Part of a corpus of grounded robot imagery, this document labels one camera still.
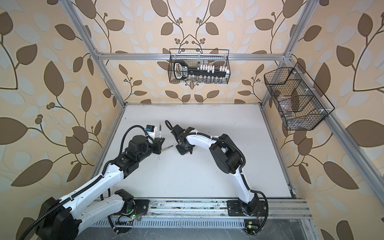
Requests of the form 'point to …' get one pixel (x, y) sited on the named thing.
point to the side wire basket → (301, 104)
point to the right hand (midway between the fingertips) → (185, 151)
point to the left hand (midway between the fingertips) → (163, 137)
